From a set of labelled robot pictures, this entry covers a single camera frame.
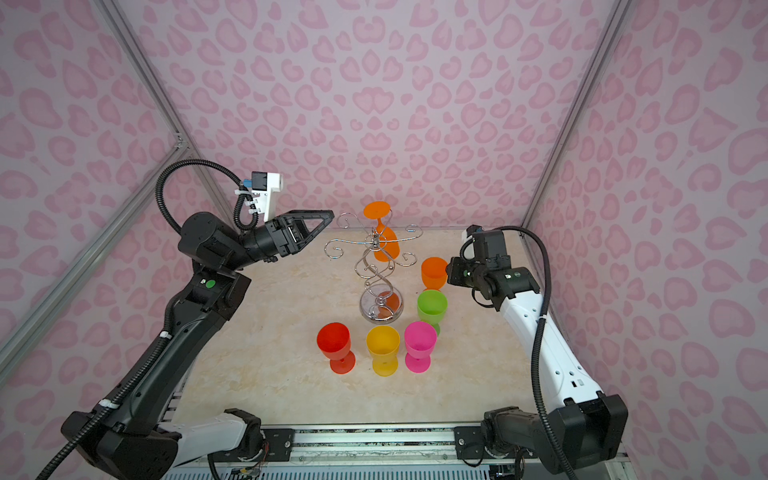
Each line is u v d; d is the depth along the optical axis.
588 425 0.38
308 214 0.56
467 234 0.71
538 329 0.45
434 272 0.86
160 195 0.47
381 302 0.97
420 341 0.81
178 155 0.88
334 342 0.81
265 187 0.50
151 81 0.79
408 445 0.75
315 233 0.50
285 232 0.48
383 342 0.80
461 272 0.67
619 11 0.69
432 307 0.87
